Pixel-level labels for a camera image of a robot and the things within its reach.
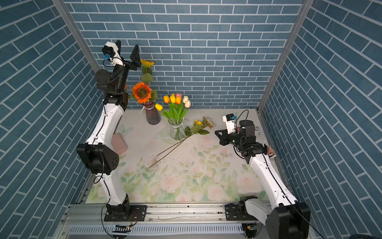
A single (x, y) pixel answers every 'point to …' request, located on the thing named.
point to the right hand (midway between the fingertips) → (217, 132)
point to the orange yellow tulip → (172, 100)
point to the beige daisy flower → (209, 124)
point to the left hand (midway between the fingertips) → (134, 43)
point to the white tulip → (185, 98)
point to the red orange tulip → (178, 98)
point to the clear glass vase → (177, 131)
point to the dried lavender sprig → (153, 163)
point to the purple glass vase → (152, 117)
